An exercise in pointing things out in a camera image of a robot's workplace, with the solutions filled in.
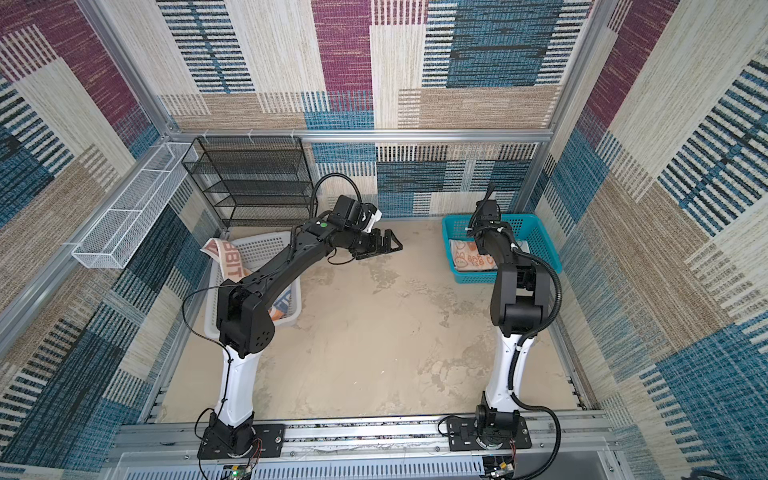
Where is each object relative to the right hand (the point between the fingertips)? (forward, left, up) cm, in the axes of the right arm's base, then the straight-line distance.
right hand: (503, 243), depth 99 cm
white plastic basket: (+4, +82, -5) cm, 83 cm away
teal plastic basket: (+9, -13, -4) cm, 16 cm away
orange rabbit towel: (-5, +87, -4) cm, 87 cm away
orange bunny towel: (+1, +10, -8) cm, 13 cm away
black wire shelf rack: (+26, +84, +8) cm, 89 cm away
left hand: (-8, +36, +10) cm, 38 cm away
